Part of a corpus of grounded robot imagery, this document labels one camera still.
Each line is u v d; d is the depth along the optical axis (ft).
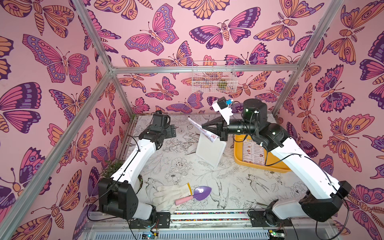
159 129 2.05
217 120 1.84
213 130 1.87
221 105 1.61
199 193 2.69
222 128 1.69
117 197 1.35
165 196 2.68
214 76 3.12
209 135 1.95
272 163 1.32
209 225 2.39
